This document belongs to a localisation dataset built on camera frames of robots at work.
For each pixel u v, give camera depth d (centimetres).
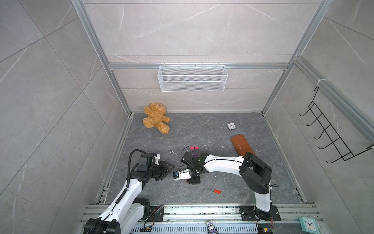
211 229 67
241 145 99
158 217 72
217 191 81
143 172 63
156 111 108
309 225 69
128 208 49
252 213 73
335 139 63
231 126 109
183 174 75
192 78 101
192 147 99
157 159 79
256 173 48
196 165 66
